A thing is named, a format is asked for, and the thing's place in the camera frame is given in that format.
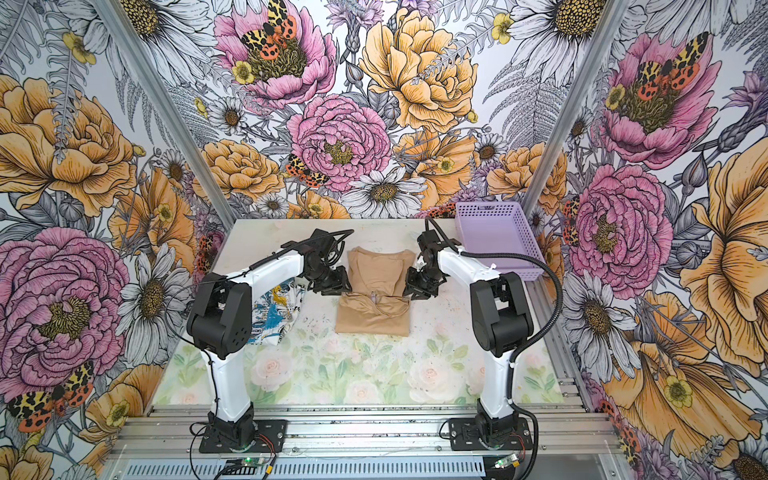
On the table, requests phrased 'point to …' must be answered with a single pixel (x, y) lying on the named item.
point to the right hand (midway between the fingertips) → (409, 300)
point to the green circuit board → (242, 466)
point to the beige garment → (376, 303)
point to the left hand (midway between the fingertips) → (343, 296)
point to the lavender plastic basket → (499, 228)
